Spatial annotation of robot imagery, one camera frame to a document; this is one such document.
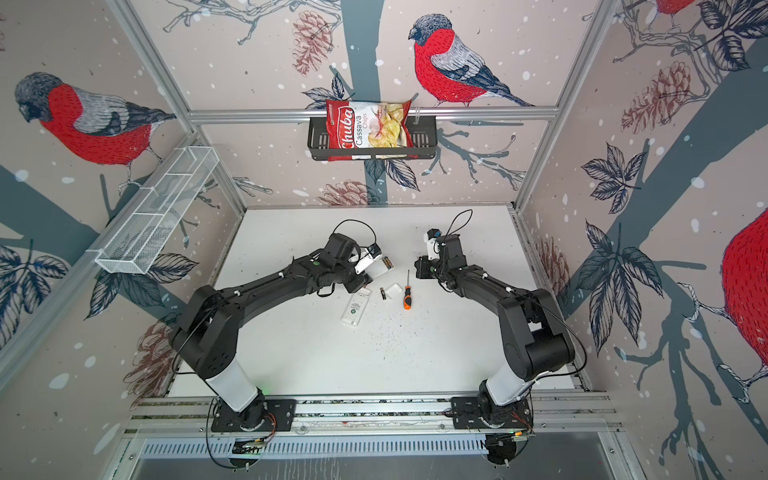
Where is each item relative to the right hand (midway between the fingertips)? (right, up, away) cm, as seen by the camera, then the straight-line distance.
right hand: (413, 268), depth 93 cm
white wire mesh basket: (-69, +8, -23) cm, 74 cm away
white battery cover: (-6, -8, +2) cm, 10 cm away
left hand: (-15, 0, -5) cm, 16 cm away
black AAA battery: (-10, -8, +3) cm, 13 cm away
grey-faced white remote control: (-12, +6, -15) cm, 20 cm away
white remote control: (-19, -12, -1) cm, 22 cm away
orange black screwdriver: (-2, -10, 0) cm, 10 cm away
